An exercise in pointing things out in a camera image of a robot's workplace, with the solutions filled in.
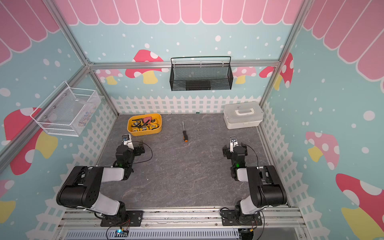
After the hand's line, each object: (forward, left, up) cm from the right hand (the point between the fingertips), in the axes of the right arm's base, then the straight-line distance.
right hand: (234, 144), depth 94 cm
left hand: (0, +63, +2) cm, 63 cm away
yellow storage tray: (+20, +62, -2) cm, 66 cm away
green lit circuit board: (-45, +62, -9) cm, 77 cm away
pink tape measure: (+24, +62, -2) cm, 67 cm away
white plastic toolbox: (+22, -6, +4) cm, 23 cm away
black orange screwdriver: (+11, +32, -6) cm, 35 cm away
